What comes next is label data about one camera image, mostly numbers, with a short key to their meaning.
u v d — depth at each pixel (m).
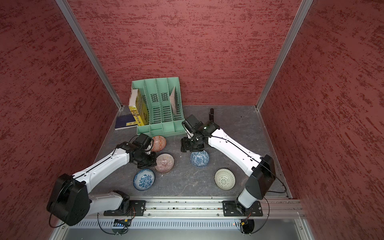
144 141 0.68
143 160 0.70
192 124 0.59
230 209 0.74
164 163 0.87
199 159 0.90
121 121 1.11
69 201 0.40
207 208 0.76
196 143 0.62
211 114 1.10
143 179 0.83
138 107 0.83
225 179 0.83
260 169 0.42
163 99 1.18
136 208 0.74
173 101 1.05
